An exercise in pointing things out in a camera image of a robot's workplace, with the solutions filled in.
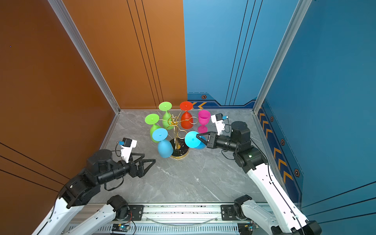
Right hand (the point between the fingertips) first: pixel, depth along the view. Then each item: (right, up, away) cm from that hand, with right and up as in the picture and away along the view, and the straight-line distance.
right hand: (196, 137), depth 63 cm
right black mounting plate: (+16, -39, +9) cm, 43 cm away
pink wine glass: (+6, +10, +32) cm, 34 cm away
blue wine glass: (-2, -2, +1) cm, 3 cm away
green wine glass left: (-22, +8, +12) cm, 27 cm away
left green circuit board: (-37, -45, +8) cm, 59 cm away
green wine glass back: (-16, +16, +18) cm, 29 cm away
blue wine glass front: (-16, -6, +11) cm, 20 cm away
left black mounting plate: (-29, -39, +11) cm, 50 cm away
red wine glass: (-5, +8, +13) cm, 16 cm away
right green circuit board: (+25, -45, +7) cm, 52 cm away
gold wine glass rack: (-10, -9, +33) cm, 36 cm away
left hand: (-20, -9, 0) cm, 22 cm away
